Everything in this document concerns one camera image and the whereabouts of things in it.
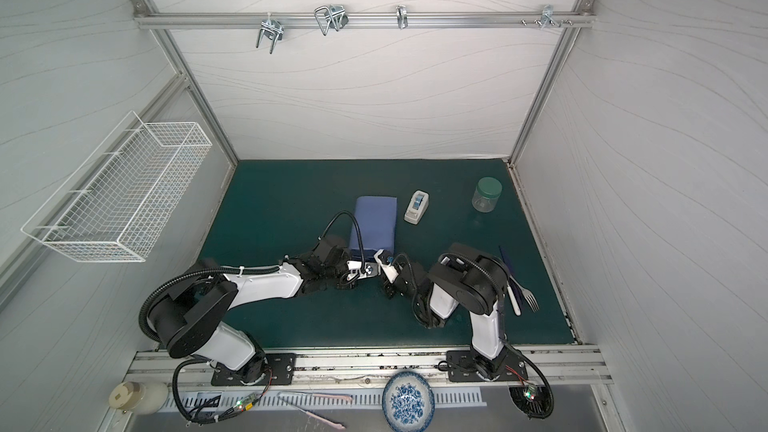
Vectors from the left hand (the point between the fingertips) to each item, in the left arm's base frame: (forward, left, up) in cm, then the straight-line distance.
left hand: (367, 259), depth 90 cm
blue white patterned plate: (-35, -12, -2) cm, 37 cm away
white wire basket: (-2, +56, +29) cm, 64 cm away
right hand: (0, -4, -1) cm, 4 cm away
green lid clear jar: (+22, -39, +6) cm, 45 cm away
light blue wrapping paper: (+12, -2, +4) cm, 13 cm away
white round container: (-36, +46, +5) cm, 59 cm away
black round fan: (-33, -44, -6) cm, 55 cm away
